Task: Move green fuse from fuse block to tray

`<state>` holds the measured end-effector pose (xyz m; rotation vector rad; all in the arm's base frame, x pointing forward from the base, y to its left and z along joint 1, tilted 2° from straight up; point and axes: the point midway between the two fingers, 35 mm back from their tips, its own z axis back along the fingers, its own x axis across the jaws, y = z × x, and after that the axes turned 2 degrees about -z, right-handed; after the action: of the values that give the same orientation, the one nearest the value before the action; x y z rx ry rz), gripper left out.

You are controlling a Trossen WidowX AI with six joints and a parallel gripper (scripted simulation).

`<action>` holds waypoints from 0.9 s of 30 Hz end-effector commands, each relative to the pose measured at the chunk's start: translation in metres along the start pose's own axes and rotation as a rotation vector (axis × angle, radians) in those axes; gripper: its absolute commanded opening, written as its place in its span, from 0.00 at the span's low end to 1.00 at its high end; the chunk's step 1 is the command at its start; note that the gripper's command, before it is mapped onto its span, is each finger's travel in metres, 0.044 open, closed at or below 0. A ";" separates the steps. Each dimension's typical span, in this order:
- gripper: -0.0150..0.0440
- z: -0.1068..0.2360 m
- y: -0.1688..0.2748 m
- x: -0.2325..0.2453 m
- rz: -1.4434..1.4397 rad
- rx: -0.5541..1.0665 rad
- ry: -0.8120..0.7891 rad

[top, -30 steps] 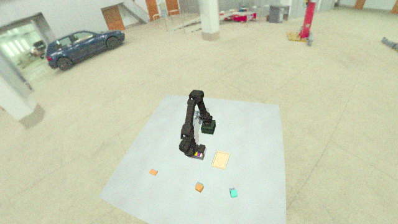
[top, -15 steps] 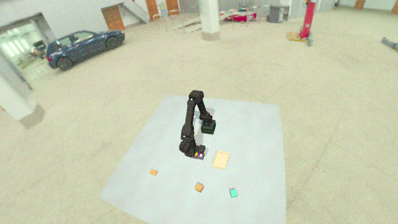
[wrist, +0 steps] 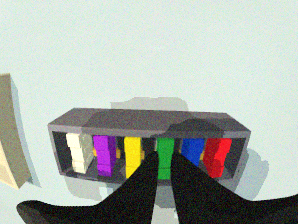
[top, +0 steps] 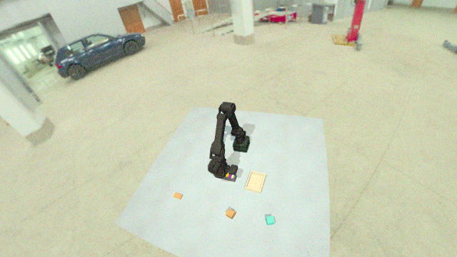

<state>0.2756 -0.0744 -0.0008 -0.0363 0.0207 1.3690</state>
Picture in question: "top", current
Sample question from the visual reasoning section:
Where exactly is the small turquoise cube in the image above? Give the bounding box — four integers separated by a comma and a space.
266, 216, 275, 226

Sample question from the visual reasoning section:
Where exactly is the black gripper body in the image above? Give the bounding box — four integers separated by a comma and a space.
208, 160, 238, 175

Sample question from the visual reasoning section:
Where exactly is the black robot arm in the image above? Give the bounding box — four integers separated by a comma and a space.
208, 101, 246, 178

